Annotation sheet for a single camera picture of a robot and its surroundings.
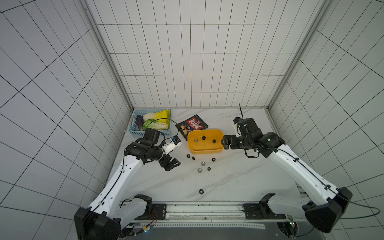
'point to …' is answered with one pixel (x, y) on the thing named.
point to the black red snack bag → (194, 122)
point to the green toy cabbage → (153, 124)
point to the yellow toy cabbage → (163, 116)
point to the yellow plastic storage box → (205, 141)
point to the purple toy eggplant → (140, 121)
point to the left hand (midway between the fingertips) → (171, 159)
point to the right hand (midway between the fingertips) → (223, 141)
